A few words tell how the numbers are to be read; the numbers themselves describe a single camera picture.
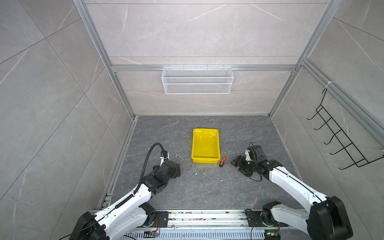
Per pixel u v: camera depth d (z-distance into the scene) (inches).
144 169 22.5
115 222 17.1
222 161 36.4
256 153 25.9
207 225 28.7
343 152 25.7
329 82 27.6
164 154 28.1
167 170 24.3
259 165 24.9
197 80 39.7
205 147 39.7
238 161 30.0
